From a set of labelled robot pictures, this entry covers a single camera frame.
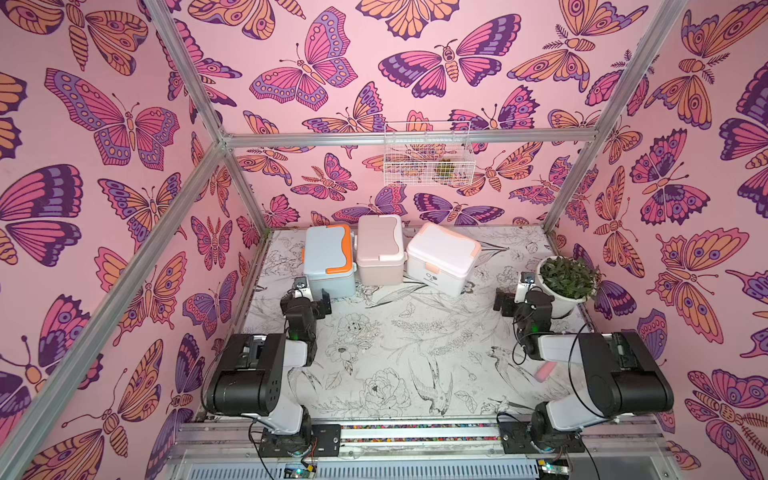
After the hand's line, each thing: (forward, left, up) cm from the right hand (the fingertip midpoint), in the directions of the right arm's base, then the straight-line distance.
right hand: (517, 289), depth 94 cm
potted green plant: (-4, -10, +11) cm, 15 cm away
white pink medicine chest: (+6, +24, +8) cm, 26 cm away
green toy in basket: (+29, +23, +24) cm, 44 cm away
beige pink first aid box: (+7, +43, +9) cm, 45 cm away
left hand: (-2, +65, +1) cm, 65 cm away
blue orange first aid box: (+5, +60, +7) cm, 60 cm away
